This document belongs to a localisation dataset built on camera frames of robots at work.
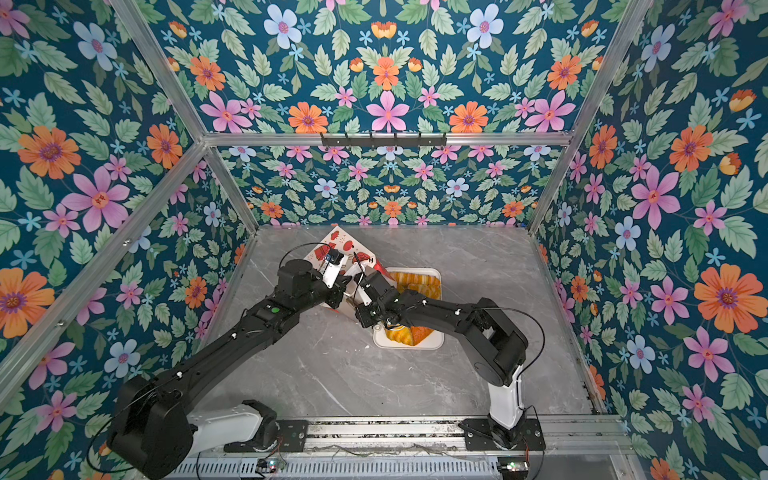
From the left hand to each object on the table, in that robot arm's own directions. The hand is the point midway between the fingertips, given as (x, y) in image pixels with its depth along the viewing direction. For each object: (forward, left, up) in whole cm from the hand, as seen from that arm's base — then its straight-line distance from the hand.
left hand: (353, 270), depth 78 cm
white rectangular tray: (-11, -22, -23) cm, 34 cm away
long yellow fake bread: (+6, -22, -20) cm, 30 cm away
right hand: (-3, 0, -16) cm, 16 cm away
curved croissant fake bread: (-11, -12, -18) cm, 24 cm away
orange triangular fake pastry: (-10, -17, -20) cm, 29 cm away
